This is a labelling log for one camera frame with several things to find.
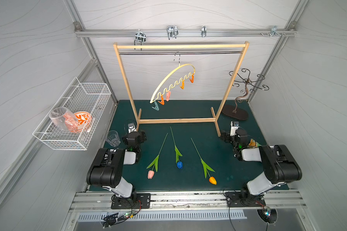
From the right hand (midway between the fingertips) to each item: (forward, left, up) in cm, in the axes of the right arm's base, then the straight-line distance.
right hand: (231, 129), depth 96 cm
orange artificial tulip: (-25, +18, -4) cm, 31 cm away
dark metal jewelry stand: (+21, -5, -4) cm, 22 cm away
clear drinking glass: (-10, +79, -1) cm, 79 cm away
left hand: (-6, +65, +2) cm, 65 cm away
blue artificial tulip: (-24, +34, -3) cm, 42 cm away
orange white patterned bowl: (-18, +81, +29) cm, 88 cm away
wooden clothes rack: (+7, +65, -2) cm, 65 cm away
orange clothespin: (-1, +44, +28) cm, 52 cm away
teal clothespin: (-7, +46, +28) cm, 54 cm away
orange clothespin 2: (+14, +33, +25) cm, 44 cm away
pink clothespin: (+3, +41, +28) cm, 50 cm away
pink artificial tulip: (-30, +50, -3) cm, 59 cm away
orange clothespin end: (+23, +27, +23) cm, 43 cm away
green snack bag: (-9, -13, -3) cm, 16 cm away
